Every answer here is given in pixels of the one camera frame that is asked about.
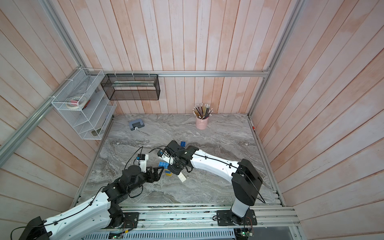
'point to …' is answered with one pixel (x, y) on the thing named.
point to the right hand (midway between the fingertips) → (173, 165)
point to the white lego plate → (181, 177)
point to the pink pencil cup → (201, 124)
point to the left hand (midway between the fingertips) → (158, 169)
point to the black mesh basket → (131, 86)
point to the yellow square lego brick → (170, 174)
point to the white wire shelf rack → (92, 121)
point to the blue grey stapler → (138, 123)
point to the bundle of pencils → (202, 111)
